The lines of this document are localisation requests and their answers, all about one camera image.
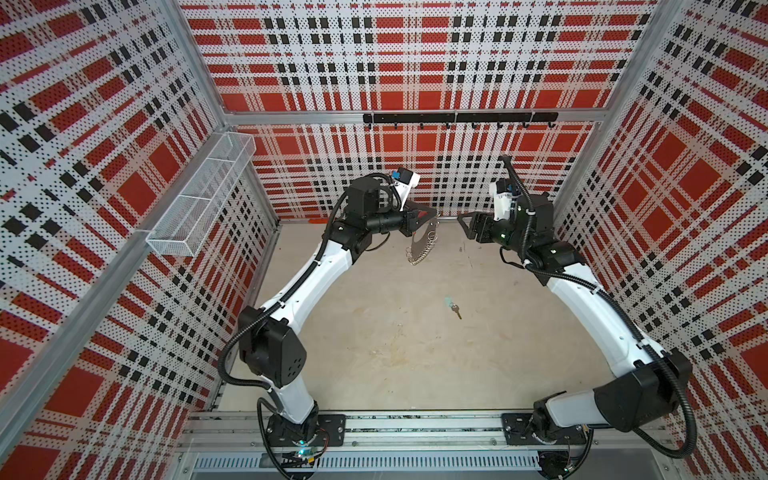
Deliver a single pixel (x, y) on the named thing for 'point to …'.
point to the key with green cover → (455, 307)
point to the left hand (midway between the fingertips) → (435, 217)
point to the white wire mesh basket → (187, 222)
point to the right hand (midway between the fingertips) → (468, 219)
